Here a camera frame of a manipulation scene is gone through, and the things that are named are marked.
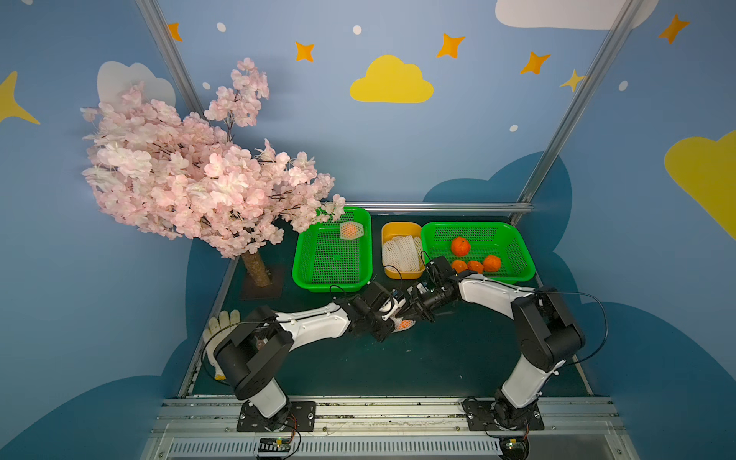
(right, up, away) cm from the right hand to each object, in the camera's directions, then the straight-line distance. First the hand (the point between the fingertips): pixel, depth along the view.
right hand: (401, 313), depth 85 cm
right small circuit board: (+28, -32, -11) cm, 44 cm away
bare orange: (+23, +13, +16) cm, 31 cm away
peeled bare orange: (+24, +20, +21) cm, 38 cm away
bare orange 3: (+34, +14, +17) cm, 41 cm away
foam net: (+2, +18, +15) cm, 23 cm away
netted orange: (-17, +26, +26) cm, 41 cm away
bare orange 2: (+28, +13, +16) cm, 35 cm away
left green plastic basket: (-23, +16, +24) cm, 37 cm away
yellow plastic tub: (+3, +27, +27) cm, 39 cm away
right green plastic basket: (+38, +19, +27) cm, 51 cm away
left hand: (-2, -3, +3) cm, 5 cm away
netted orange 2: (0, -3, -1) cm, 3 cm away
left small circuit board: (-34, -31, -11) cm, 48 cm away
